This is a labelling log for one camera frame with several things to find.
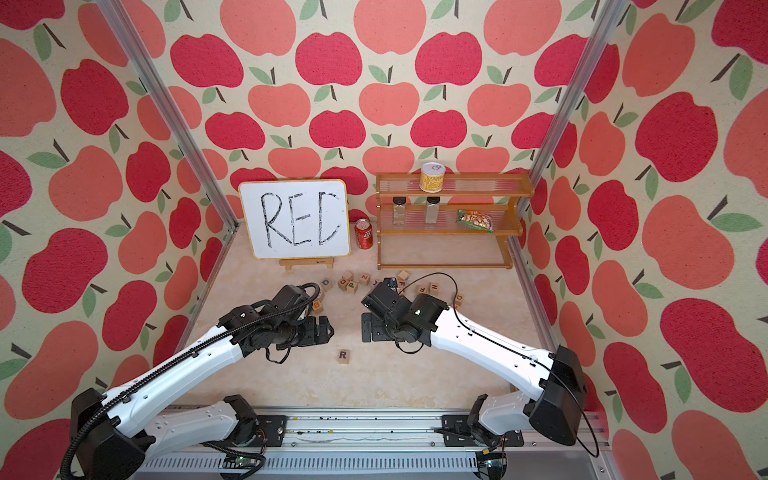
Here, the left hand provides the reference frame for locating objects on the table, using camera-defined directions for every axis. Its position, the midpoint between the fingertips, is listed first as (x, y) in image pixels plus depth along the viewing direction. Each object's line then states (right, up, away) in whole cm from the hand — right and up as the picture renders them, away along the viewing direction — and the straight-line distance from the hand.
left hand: (321, 341), depth 76 cm
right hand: (+15, +2, -1) cm, 15 cm away
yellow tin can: (+31, +45, +11) cm, 56 cm away
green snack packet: (+46, +34, +19) cm, 60 cm away
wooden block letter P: (+5, +11, +25) cm, 28 cm away
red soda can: (+9, +30, +29) cm, 43 cm away
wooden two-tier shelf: (+52, +42, +42) cm, 79 cm away
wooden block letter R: (+5, -7, +8) cm, 11 cm away
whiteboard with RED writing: (-16, +34, +22) cm, 44 cm away
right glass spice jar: (+32, +37, +20) cm, 53 cm away
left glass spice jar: (+21, +36, +19) cm, 46 cm away
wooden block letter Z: (+10, +14, +25) cm, 30 cm away
